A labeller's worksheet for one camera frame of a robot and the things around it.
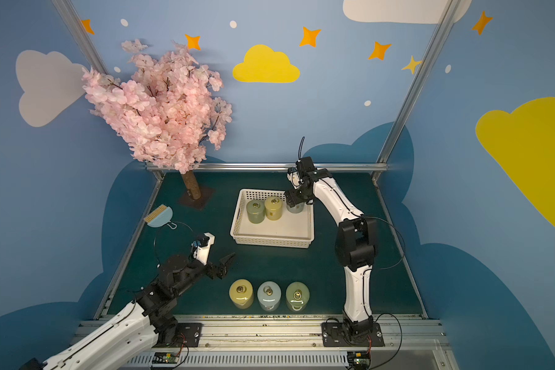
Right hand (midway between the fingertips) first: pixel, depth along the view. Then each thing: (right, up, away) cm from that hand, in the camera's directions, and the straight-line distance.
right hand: (299, 195), depth 96 cm
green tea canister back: (-19, -7, +3) cm, 20 cm away
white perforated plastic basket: (-3, -15, +6) cm, 17 cm away
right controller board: (+17, -53, -23) cm, 60 cm away
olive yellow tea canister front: (-21, -33, -21) cm, 44 cm away
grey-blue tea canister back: (-1, -5, -2) cm, 6 cm away
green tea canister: (-2, -33, -22) cm, 40 cm away
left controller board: (-44, -52, -24) cm, 72 cm away
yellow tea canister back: (-11, -6, +3) cm, 13 cm away
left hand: (-28, -17, -18) cm, 37 cm away
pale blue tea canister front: (-12, -33, -21) cm, 41 cm away
